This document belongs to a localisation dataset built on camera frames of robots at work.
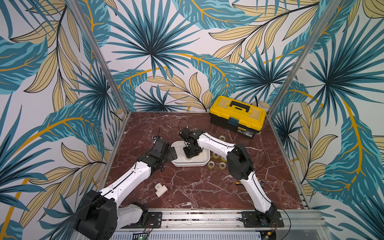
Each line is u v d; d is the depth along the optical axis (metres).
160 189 0.80
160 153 0.64
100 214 0.39
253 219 0.73
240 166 0.58
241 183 0.65
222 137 1.06
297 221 0.75
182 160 0.92
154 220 0.73
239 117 0.96
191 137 0.71
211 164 0.92
